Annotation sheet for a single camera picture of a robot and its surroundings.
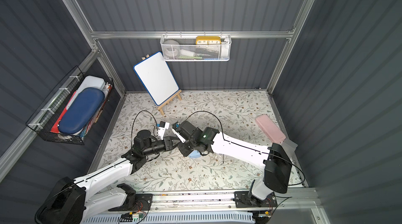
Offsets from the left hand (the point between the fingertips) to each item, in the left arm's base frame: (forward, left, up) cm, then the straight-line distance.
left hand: (184, 143), depth 75 cm
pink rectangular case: (+18, -53, -16) cm, 58 cm away
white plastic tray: (+26, +48, +17) cm, 57 cm away
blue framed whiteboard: (+41, +20, +9) cm, 46 cm away
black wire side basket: (+2, +54, +18) cm, 57 cm away
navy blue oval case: (+12, +42, +17) cm, 47 cm away
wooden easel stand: (+30, +19, -10) cm, 37 cm away
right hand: (0, 0, -1) cm, 1 cm away
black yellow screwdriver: (-1, -21, -17) cm, 27 cm away
